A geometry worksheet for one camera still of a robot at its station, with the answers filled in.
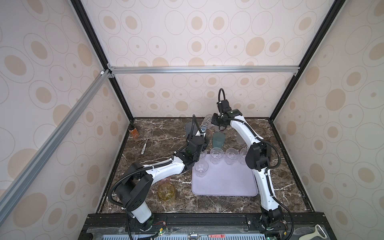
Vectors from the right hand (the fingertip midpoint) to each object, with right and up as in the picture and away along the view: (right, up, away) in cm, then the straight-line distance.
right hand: (213, 120), depth 101 cm
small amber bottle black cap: (-55, -8, +2) cm, 55 cm away
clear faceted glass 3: (+11, -22, -7) cm, 26 cm away
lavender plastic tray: (+4, -36, -12) cm, 38 cm away
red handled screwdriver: (-3, -56, -32) cm, 65 cm away
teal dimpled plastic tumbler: (+4, -12, +1) cm, 13 cm away
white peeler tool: (+46, -55, -31) cm, 78 cm away
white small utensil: (-47, -18, +1) cm, 50 cm away
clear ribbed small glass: (-4, 0, +2) cm, 5 cm away
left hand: (-7, -8, -18) cm, 21 cm away
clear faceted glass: (-9, -29, -10) cm, 32 cm away
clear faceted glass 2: (+2, -23, -5) cm, 23 cm away
